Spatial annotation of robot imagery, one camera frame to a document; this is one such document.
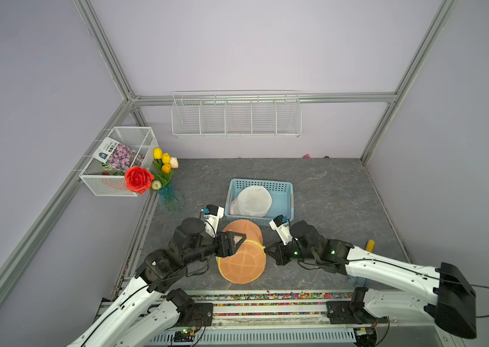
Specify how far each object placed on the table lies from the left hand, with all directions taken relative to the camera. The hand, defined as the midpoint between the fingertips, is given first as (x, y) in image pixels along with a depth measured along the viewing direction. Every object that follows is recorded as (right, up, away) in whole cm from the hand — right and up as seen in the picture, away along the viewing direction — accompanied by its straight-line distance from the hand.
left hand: (240, 239), depth 66 cm
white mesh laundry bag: (+4, +9, +35) cm, 36 cm away
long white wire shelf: (-4, +49, +33) cm, 59 cm away
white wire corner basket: (-50, +19, +8) cm, 54 cm away
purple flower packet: (-43, +27, +7) cm, 51 cm away
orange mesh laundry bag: (+2, -11, +7) cm, 13 cm away
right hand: (+8, -6, +7) cm, 12 cm away
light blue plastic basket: (+18, +12, +39) cm, 44 cm away
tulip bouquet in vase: (-32, +11, +27) cm, 43 cm away
